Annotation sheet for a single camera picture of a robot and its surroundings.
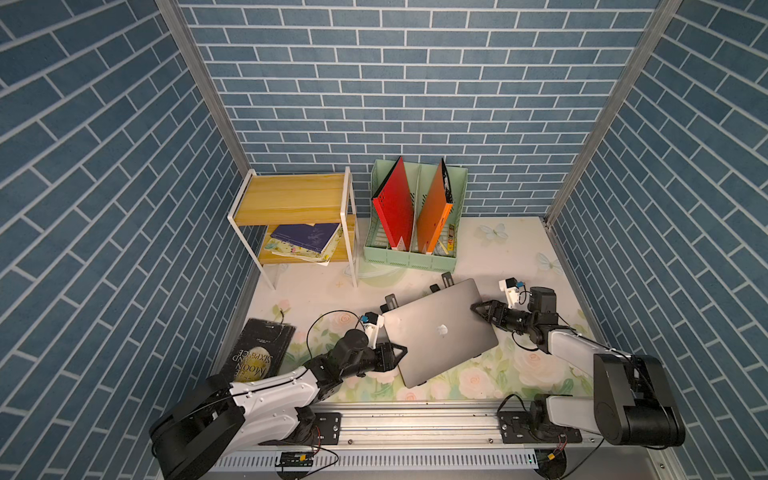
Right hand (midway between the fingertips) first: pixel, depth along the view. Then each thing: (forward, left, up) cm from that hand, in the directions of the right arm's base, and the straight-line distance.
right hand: (480, 311), depth 88 cm
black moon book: (-16, +63, -5) cm, 65 cm away
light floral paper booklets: (+10, +61, +11) cm, 63 cm away
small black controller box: (-39, +46, -9) cm, 61 cm away
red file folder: (+37, +29, +6) cm, 48 cm away
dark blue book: (+16, +53, +11) cm, 56 cm away
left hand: (-15, +20, 0) cm, 25 cm away
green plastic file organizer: (+21, +33, +1) cm, 39 cm away
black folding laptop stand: (+6, +11, +7) cm, 15 cm away
